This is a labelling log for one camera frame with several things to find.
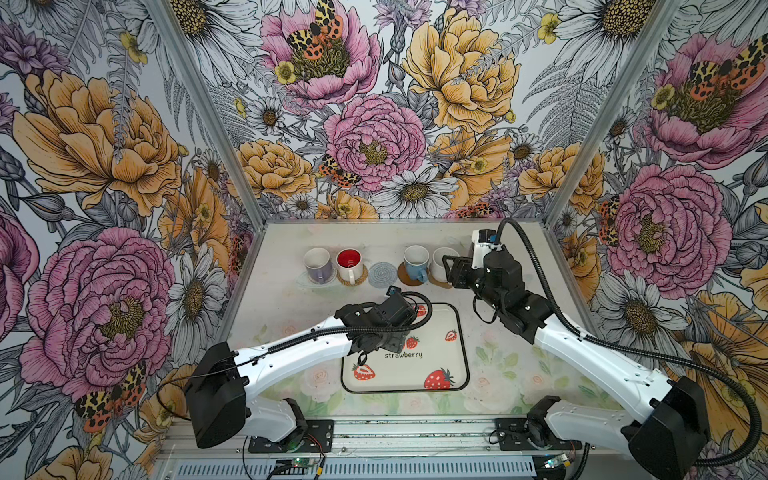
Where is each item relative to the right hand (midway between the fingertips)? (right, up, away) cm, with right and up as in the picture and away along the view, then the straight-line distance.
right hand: (450, 267), depth 78 cm
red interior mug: (-29, 0, +25) cm, 39 cm away
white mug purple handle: (-40, -1, +27) cm, 48 cm away
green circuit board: (-35, -45, -7) cm, 57 cm away
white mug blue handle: (-7, +1, +23) cm, 24 cm away
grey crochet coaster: (-18, -4, +28) cm, 33 cm away
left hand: (-17, -19, +2) cm, 25 cm away
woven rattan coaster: (-27, -7, +25) cm, 37 cm away
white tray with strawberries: (-3, -26, +8) cm, 28 cm away
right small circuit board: (+23, -45, -6) cm, 51 cm away
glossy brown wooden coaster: (-11, -5, +25) cm, 28 cm away
